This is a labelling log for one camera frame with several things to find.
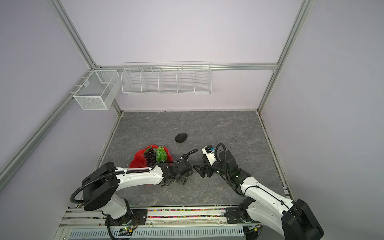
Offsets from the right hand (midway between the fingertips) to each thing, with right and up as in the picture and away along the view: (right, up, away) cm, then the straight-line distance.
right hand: (199, 161), depth 79 cm
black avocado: (-12, +11, +20) cm, 26 cm away
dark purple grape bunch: (-30, +1, +12) cm, 33 cm away
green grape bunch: (-22, +1, +9) cm, 24 cm away
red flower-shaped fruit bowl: (-37, -3, +13) cm, 40 cm away
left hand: (-10, -9, +6) cm, 15 cm away
